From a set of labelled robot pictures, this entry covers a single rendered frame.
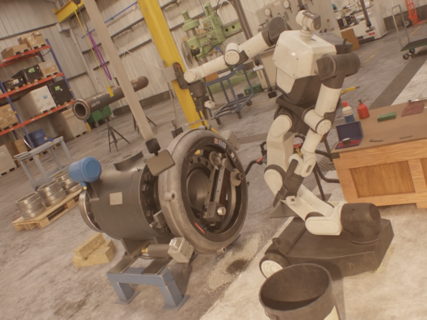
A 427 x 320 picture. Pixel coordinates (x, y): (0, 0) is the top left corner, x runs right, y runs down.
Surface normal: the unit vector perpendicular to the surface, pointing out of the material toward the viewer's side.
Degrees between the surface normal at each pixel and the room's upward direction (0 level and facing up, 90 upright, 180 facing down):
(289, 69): 75
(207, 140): 90
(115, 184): 44
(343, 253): 0
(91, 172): 90
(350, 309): 0
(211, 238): 90
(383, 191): 90
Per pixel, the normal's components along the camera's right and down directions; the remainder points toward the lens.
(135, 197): -0.63, -0.02
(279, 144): -0.47, 0.78
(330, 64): -0.90, 0.19
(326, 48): 0.34, -0.21
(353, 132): -0.58, 0.22
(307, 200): 0.34, -0.62
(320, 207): 0.15, -0.75
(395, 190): -0.51, 0.43
